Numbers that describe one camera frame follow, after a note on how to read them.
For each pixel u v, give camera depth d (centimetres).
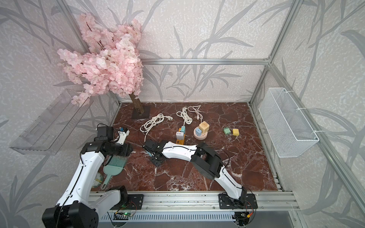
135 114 112
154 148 69
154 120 105
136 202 73
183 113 109
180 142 93
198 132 96
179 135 93
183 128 96
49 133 67
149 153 72
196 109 115
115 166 86
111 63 60
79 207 38
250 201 73
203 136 97
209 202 75
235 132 101
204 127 96
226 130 101
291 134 59
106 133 61
